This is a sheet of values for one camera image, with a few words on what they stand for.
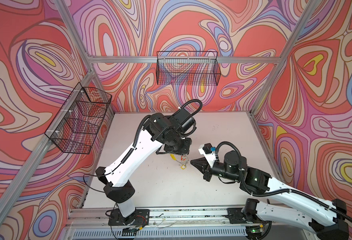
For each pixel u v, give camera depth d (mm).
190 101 486
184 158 668
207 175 585
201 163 591
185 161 664
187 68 960
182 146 541
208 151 536
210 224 723
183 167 755
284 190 459
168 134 401
